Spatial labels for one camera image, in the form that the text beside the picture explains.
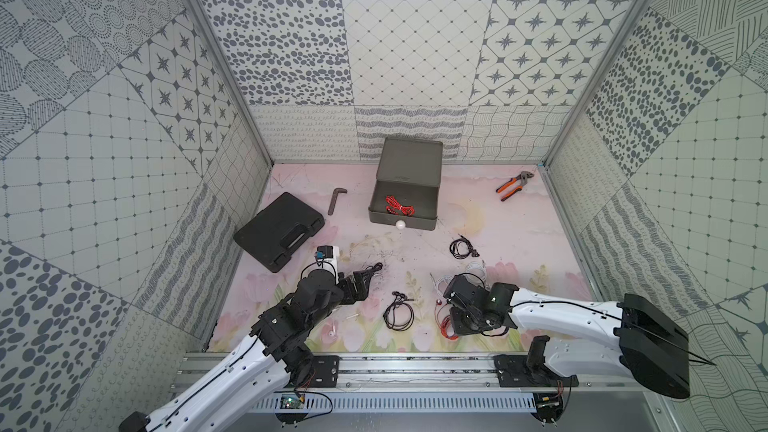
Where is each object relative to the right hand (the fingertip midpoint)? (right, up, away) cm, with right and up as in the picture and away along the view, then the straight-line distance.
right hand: (460, 328), depth 81 cm
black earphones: (+4, +19, +15) cm, 25 cm away
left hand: (-27, +18, -5) cm, 33 cm away
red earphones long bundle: (-5, +1, +1) cm, 5 cm away
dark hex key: (-41, +35, +28) cm, 60 cm away
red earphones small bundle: (-19, +33, +8) cm, 39 cm away
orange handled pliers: (+33, +44, +34) cm, 65 cm away
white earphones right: (+8, +12, +11) cm, 18 cm away
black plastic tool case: (-57, +24, +14) cm, 64 cm away
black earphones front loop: (-16, +2, +4) cm, 17 cm away
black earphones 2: (-24, +14, +11) cm, 30 cm away
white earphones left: (-35, -1, -1) cm, 35 cm away
